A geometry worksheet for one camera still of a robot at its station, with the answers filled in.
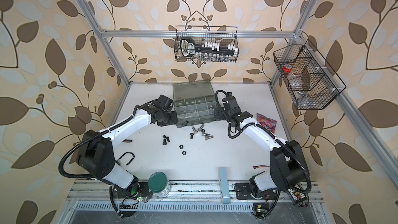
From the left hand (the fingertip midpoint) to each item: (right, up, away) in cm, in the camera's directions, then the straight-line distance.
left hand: (173, 118), depth 88 cm
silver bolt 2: (+15, -7, +9) cm, 19 cm away
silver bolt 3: (+17, -10, +6) cm, 21 cm away
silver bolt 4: (+19, -12, +4) cm, 23 cm away
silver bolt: (+12, -9, +6) cm, 16 cm away
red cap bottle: (+65, +29, 0) cm, 72 cm away
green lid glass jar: (-2, -26, -21) cm, 33 cm away
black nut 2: (+6, -20, -1) cm, 21 cm away
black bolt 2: (+10, -11, +6) cm, 16 cm away
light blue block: (+28, -32, -17) cm, 45 cm away
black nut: (+4, -16, +1) cm, 16 cm away
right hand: (+29, +4, +1) cm, 29 cm away
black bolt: (-6, -15, +3) cm, 16 cm away
